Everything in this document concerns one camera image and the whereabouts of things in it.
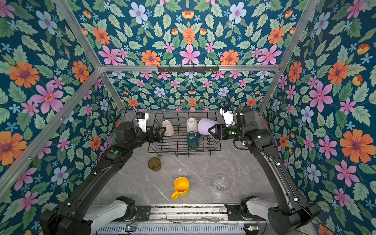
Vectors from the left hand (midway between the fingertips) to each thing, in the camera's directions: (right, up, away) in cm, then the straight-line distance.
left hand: (161, 127), depth 73 cm
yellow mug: (+9, -35, +9) cm, 37 cm away
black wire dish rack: (+10, -6, +31) cm, 34 cm away
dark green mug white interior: (+16, -8, +16) cm, 24 cm away
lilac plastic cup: (+22, +1, -3) cm, 22 cm away
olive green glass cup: (-9, -23, +17) cm, 30 cm away
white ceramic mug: (+15, +1, +24) cm, 28 cm away
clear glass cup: (+32, -32, +10) cm, 46 cm away
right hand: (+28, +1, -5) cm, 29 cm away
